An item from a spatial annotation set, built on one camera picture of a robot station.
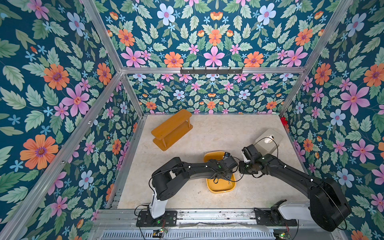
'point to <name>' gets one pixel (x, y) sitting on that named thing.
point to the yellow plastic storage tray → (219, 184)
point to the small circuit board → (158, 233)
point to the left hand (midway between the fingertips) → (229, 174)
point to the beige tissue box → (268, 142)
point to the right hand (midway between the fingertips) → (240, 168)
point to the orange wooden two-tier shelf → (170, 131)
